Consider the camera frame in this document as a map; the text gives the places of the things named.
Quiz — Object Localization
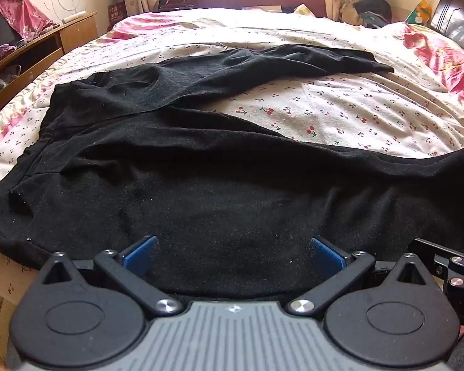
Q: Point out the black pants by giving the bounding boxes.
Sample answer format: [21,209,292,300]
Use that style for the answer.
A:
[0,45,464,301]

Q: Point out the cherry print bed sheet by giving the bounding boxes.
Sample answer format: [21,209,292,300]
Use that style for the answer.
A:
[0,8,464,301]

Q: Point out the pink floral quilt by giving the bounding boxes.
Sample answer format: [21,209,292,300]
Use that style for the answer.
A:
[403,23,464,105]

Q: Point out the white paper roll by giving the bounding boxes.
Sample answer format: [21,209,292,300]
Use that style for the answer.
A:
[62,10,86,24]

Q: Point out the pile of dark clothes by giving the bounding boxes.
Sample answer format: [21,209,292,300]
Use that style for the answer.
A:
[340,0,392,28]

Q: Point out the dark wooden headboard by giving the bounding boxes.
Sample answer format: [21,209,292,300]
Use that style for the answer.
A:
[430,0,464,49]

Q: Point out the pink floral cloth cover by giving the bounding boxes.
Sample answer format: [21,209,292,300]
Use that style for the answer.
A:
[0,0,55,43]

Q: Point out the colourful toy bag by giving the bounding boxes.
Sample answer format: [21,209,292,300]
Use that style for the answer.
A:
[405,0,432,26]

